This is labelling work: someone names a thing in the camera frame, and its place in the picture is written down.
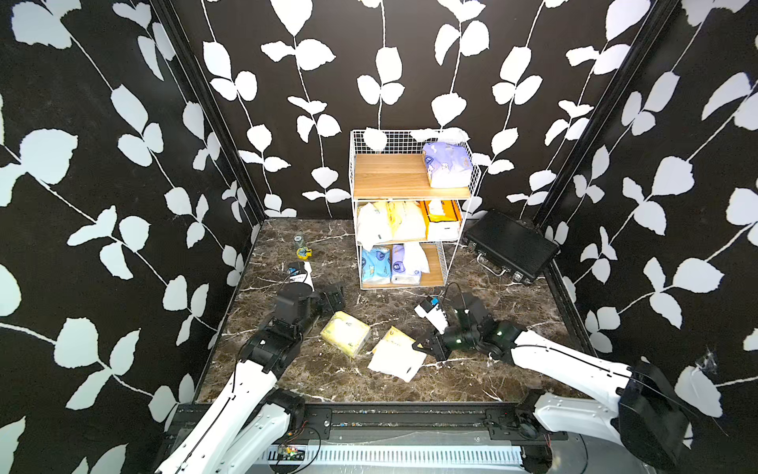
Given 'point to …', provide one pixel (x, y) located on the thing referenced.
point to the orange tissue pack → (439, 210)
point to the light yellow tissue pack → (345, 332)
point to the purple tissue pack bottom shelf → (409, 261)
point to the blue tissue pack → (376, 265)
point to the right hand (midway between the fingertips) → (413, 343)
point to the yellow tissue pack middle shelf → (407, 220)
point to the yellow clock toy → (303, 253)
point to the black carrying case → (506, 245)
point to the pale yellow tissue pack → (376, 223)
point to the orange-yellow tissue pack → (399, 355)
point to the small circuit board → (288, 452)
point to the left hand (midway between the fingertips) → (330, 283)
